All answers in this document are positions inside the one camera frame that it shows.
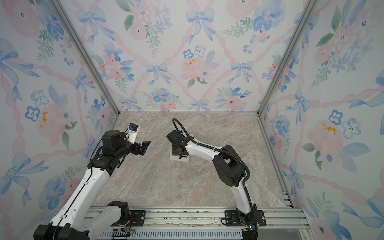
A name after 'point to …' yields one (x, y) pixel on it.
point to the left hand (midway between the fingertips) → (141, 136)
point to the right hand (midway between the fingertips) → (177, 149)
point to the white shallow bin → (184, 159)
